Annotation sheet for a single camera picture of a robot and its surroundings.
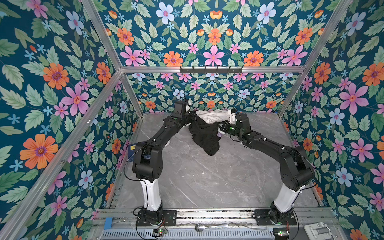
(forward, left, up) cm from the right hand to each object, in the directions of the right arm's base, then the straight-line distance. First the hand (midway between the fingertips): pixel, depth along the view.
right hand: (217, 122), depth 88 cm
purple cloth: (+2, -3, -15) cm, 16 cm away
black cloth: (-1, +7, -12) cm, 14 cm away
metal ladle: (-51, +10, -18) cm, 55 cm away
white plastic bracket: (-52, -46, -20) cm, 72 cm away
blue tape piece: (-49, +56, -20) cm, 77 cm away
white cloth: (+14, +1, -10) cm, 17 cm away
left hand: (+6, +10, +4) cm, 13 cm away
